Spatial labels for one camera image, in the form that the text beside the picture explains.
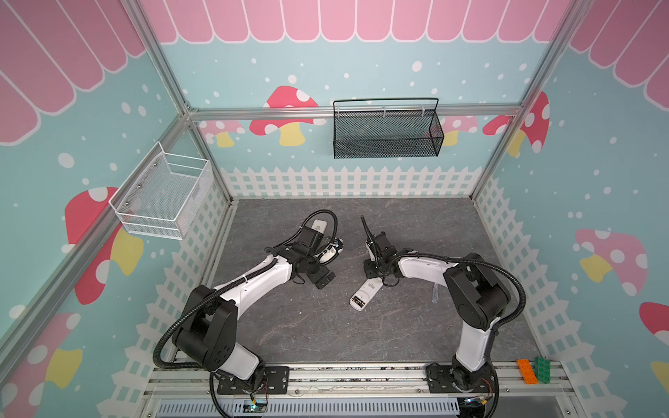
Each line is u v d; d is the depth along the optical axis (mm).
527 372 758
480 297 498
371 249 793
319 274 792
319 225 1078
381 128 943
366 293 898
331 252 775
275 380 748
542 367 758
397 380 759
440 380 740
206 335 433
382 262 756
